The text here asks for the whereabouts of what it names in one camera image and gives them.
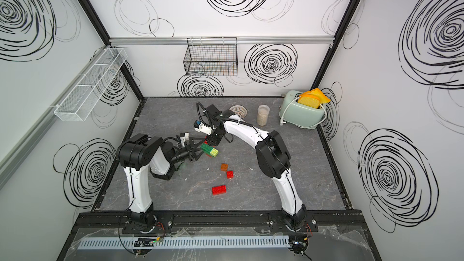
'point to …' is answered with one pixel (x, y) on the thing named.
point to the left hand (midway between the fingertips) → (204, 146)
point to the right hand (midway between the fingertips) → (211, 140)
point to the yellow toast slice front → (309, 99)
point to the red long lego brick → (206, 142)
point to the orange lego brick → (224, 167)
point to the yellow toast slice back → (317, 92)
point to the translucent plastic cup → (263, 110)
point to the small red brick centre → (229, 174)
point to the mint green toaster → (299, 115)
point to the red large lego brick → (216, 190)
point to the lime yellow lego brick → (214, 152)
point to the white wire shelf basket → (78, 104)
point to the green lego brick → (206, 148)
